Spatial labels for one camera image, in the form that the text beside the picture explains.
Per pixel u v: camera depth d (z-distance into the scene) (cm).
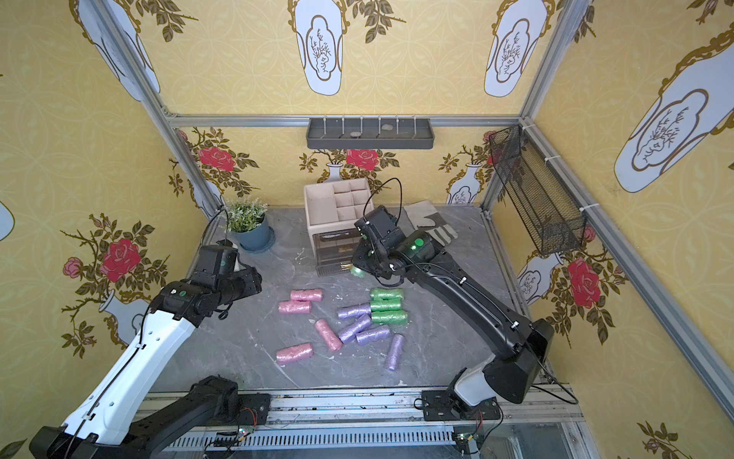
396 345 83
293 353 80
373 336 84
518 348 40
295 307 90
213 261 55
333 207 90
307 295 92
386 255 50
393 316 88
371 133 92
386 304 90
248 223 95
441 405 75
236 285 66
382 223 52
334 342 83
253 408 73
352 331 86
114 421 39
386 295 92
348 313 88
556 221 83
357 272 70
